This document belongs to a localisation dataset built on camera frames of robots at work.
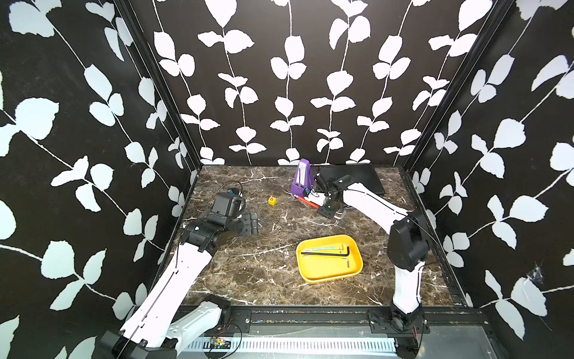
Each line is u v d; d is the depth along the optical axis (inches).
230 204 21.5
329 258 34.6
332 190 26.1
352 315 30.7
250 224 25.6
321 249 35.6
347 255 35.2
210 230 18.8
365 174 47.8
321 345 27.6
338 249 35.6
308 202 33.8
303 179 38.2
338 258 35.3
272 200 41.0
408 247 20.1
